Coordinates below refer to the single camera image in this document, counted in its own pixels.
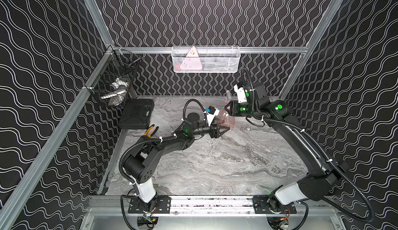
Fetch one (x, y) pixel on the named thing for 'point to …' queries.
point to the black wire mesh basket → (117, 63)
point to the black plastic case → (136, 114)
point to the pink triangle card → (192, 61)
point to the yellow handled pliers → (150, 128)
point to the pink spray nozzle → (228, 97)
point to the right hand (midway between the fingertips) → (227, 106)
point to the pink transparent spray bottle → (225, 119)
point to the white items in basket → (116, 97)
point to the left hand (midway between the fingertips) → (227, 123)
